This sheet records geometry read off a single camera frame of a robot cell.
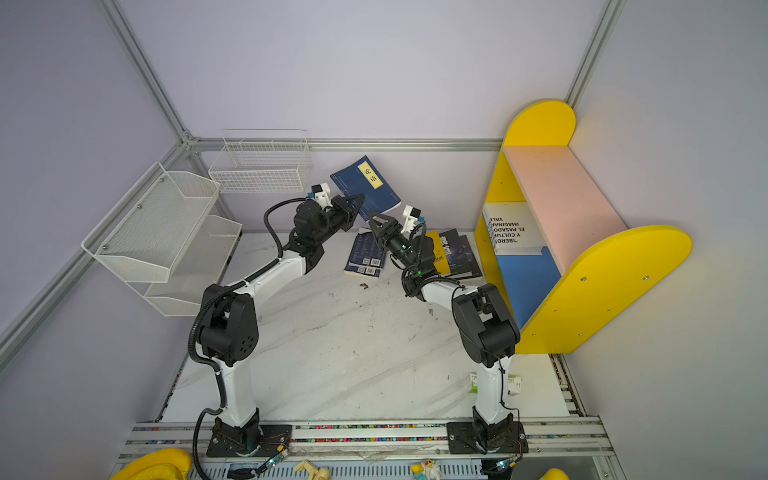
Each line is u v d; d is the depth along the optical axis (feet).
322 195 2.64
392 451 2.40
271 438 2.44
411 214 2.63
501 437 2.22
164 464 2.20
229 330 1.71
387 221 2.51
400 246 2.54
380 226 2.62
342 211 2.51
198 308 1.74
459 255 3.53
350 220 2.58
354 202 2.70
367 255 3.64
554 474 2.20
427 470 2.20
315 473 2.23
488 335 1.73
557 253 2.02
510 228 3.21
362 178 2.82
